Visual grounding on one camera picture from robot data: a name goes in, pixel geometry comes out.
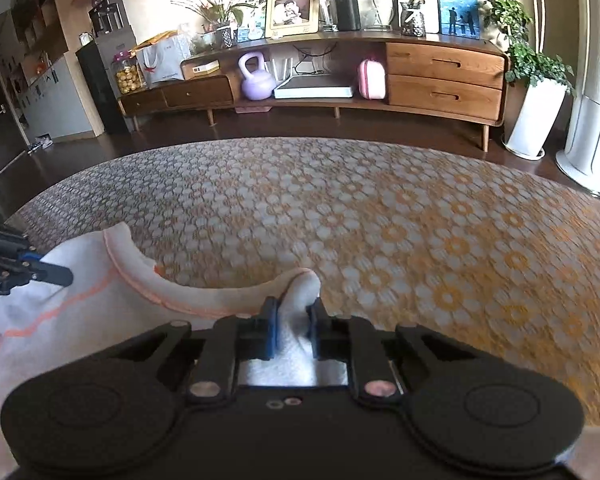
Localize white flat box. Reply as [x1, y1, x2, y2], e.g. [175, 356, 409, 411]
[273, 74, 355, 100]

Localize white router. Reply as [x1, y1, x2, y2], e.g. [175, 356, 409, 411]
[269, 57, 295, 85]

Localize wooden wall shelf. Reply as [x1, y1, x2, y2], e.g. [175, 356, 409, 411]
[10, 0, 71, 81]

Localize white gift bag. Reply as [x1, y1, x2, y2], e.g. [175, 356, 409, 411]
[137, 35, 193, 85]

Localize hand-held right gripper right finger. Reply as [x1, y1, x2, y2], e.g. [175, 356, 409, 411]
[306, 297, 478, 407]

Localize black cabinet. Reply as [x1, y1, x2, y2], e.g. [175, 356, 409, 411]
[76, 40, 131, 135]

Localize orchid in striped pot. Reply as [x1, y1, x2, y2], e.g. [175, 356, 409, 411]
[172, 0, 258, 50]

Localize yellow floral lace tablecloth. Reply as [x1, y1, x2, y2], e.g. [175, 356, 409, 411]
[5, 136, 600, 431]

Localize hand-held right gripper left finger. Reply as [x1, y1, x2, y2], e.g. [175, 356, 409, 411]
[111, 296, 281, 406]

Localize glass jar of cookies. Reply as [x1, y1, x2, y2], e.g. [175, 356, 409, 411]
[111, 51, 147, 95]

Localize small figure photo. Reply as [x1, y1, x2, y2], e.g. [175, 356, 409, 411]
[237, 10, 267, 42]

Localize pale glass vase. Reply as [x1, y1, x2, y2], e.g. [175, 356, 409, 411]
[365, 0, 396, 31]

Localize pink case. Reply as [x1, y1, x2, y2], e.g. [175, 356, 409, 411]
[357, 57, 387, 100]

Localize small white box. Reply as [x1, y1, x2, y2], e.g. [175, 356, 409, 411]
[192, 60, 221, 80]

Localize black speaker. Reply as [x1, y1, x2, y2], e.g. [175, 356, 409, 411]
[332, 0, 362, 32]

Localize coffee machine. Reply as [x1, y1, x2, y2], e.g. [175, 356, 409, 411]
[89, 0, 126, 36]

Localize wooden TV console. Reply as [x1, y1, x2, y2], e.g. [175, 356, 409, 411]
[117, 30, 510, 153]

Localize blue photo print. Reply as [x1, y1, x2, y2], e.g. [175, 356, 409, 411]
[437, 0, 482, 40]

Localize white garment orange stitching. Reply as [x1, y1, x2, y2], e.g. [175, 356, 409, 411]
[0, 222, 351, 480]

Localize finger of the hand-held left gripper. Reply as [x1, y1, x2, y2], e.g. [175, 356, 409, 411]
[0, 229, 45, 264]
[7, 259, 75, 287]

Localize white tower air conditioner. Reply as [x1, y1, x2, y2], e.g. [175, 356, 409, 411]
[555, 0, 600, 196]

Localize purple kettlebell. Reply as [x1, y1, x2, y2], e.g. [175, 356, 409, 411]
[237, 52, 277, 102]

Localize wooden picture frame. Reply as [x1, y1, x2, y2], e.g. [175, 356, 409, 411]
[265, 0, 319, 40]

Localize green tree in white planter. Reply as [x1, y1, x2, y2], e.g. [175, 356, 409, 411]
[462, 0, 577, 161]

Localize white sneakers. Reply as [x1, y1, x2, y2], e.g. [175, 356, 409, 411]
[27, 132, 56, 153]

